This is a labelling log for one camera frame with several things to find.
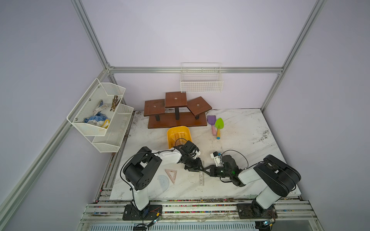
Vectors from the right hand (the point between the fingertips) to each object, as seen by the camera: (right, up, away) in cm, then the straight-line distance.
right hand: (204, 172), depth 89 cm
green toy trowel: (+14, +30, +23) cm, 40 cm away
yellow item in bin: (-52, +30, -17) cm, 63 cm away
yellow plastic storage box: (-18, +22, +16) cm, 32 cm away
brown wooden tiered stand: (-21, +40, +17) cm, 48 cm away
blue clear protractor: (-24, -5, -5) cm, 25 cm away
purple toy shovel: (+9, +34, +26) cm, 44 cm away
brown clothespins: (-53, +43, -7) cm, 68 cm away
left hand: (-2, +1, -2) cm, 3 cm away
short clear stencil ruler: (-2, -1, -3) cm, 4 cm away
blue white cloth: (-55, +33, -19) cm, 67 cm away
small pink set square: (-19, -3, -3) cm, 20 cm away
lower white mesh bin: (-51, +21, -14) cm, 57 cm away
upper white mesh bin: (-59, +36, -16) cm, 71 cm away
